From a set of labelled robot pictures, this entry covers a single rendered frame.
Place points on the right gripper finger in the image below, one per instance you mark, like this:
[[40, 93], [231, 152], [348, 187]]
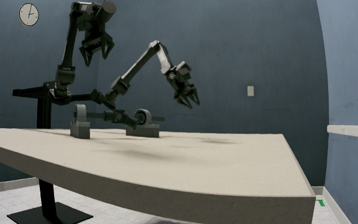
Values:
[[86, 53], [105, 41]]

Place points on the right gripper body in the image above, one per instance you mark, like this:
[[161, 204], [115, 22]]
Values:
[[93, 43]]

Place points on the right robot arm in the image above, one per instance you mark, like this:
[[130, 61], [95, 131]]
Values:
[[83, 22]]

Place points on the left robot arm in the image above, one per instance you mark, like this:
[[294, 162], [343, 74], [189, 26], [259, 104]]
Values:
[[176, 77]]

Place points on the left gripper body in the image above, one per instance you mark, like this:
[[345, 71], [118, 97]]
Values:
[[187, 90]]

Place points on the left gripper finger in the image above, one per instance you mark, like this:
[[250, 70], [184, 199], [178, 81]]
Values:
[[181, 101], [194, 94]]

